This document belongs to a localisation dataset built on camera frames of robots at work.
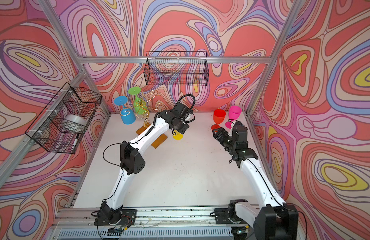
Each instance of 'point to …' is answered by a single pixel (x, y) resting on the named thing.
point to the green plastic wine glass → (140, 107)
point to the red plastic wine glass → (218, 116)
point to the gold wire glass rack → (157, 106)
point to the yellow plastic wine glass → (178, 136)
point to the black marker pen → (75, 142)
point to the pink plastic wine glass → (234, 112)
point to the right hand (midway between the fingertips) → (217, 136)
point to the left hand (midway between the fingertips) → (185, 125)
